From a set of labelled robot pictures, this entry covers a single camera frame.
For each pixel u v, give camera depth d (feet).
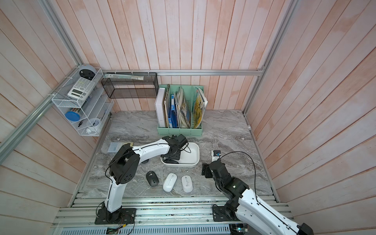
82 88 2.55
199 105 3.28
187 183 2.68
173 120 3.34
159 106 2.97
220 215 2.40
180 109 3.04
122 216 2.38
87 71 2.63
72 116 2.53
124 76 2.98
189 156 3.06
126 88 3.53
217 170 1.93
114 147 3.22
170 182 2.69
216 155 2.26
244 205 1.70
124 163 1.81
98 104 2.81
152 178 2.75
